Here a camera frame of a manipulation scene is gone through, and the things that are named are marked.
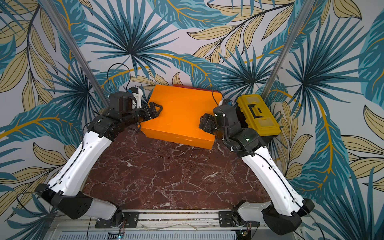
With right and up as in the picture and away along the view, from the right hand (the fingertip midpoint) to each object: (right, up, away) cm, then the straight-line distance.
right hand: (205, 119), depth 65 cm
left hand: (-21, +4, +3) cm, 21 cm away
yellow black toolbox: (+36, +4, +32) cm, 49 cm away
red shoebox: (-2, +25, +41) cm, 48 cm away
